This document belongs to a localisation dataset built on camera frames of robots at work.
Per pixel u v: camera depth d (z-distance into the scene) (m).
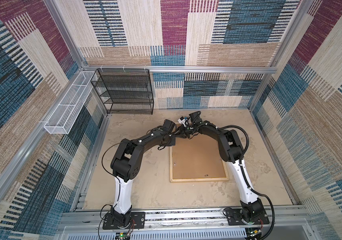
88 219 0.75
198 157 0.94
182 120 1.03
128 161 0.53
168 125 0.80
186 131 0.97
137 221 0.73
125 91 1.11
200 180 0.85
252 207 0.65
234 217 0.73
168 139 0.87
